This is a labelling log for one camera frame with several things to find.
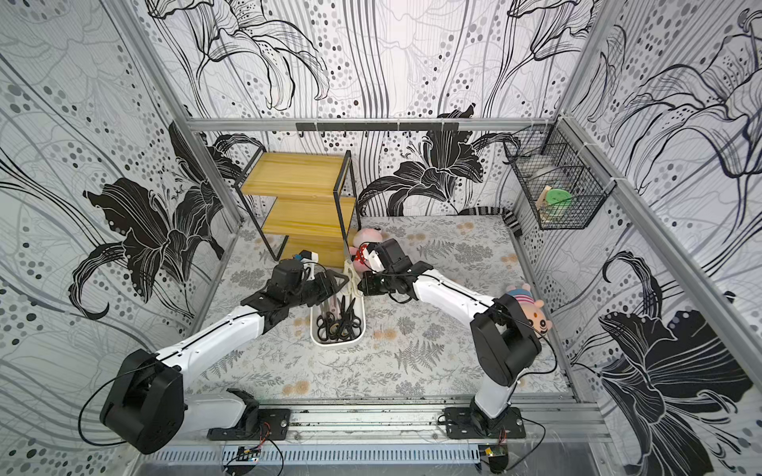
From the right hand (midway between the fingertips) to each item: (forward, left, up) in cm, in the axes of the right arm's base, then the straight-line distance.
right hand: (362, 282), depth 86 cm
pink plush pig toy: (+22, +3, -5) cm, 23 cm away
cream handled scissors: (-3, +3, +4) cm, 6 cm away
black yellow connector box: (-41, -34, -13) cm, 55 cm away
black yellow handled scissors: (-10, +11, -10) cm, 17 cm away
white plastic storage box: (-7, +3, -12) cm, 14 cm away
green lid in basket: (+14, -54, +19) cm, 59 cm away
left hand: (-3, +4, +2) cm, 5 cm away
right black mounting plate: (-35, -25, -10) cm, 44 cm away
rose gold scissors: (-3, +10, -11) cm, 15 cm away
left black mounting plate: (-35, +21, -11) cm, 42 cm away
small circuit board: (-41, +27, -14) cm, 51 cm away
